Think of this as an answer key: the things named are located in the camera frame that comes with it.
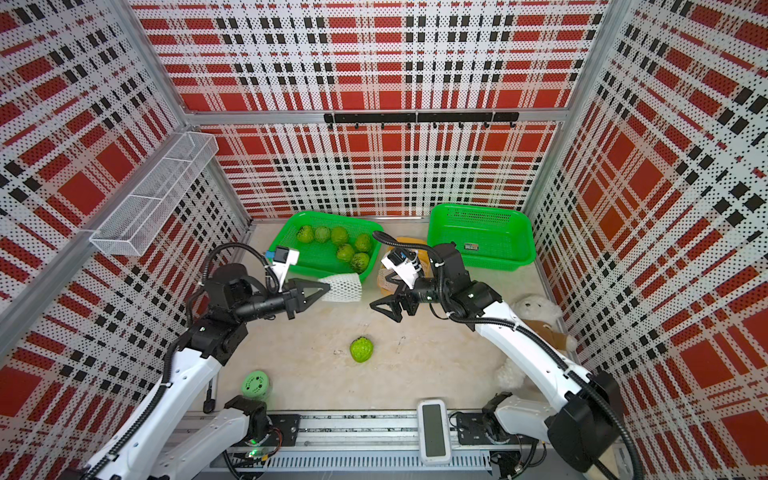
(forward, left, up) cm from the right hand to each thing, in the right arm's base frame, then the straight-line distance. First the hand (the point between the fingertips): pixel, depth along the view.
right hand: (387, 292), depth 71 cm
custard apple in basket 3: (+33, +11, -20) cm, 40 cm away
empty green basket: (+41, -39, -28) cm, 63 cm away
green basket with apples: (+35, +25, -23) cm, 49 cm away
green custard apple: (+23, +11, -19) cm, 32 cm away
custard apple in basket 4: (+28, +17, -20) cm, 38 cm away
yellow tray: (+13, +1, -18) cm, 22 cm away
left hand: (-2, +12, +4) cm, 13 cm away
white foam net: (-1, +10, +4) cm, 11 cm away
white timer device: (-27, -11, -20) cm, 35 cm away
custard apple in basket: (+38, +33, -20) cm, 54 cm away
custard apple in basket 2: (+37, +20, -20) cm, 47 cm away
